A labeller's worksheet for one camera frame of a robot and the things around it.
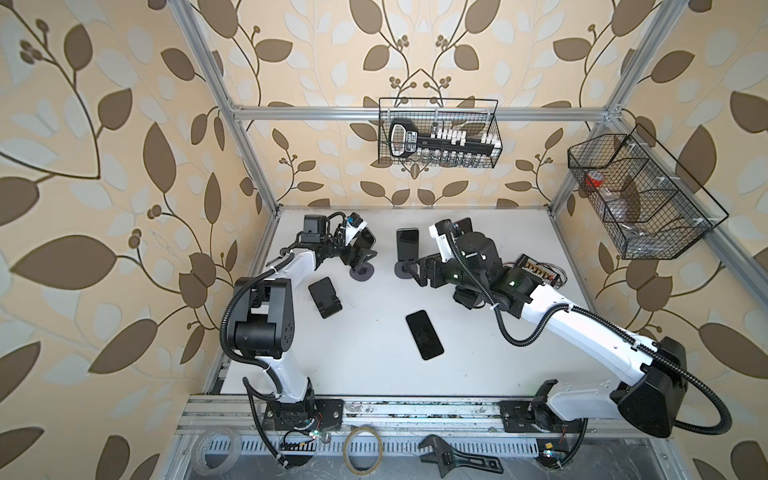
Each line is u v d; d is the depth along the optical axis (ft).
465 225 3.16
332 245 2.64
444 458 2.23
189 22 2.40
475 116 2.99
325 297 2.92
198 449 2.23
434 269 2.06
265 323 1.60
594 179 2.86
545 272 3.27
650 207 2.40
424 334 3.05
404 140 2.77
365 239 3.15
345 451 2.19
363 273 3.34
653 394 1.25
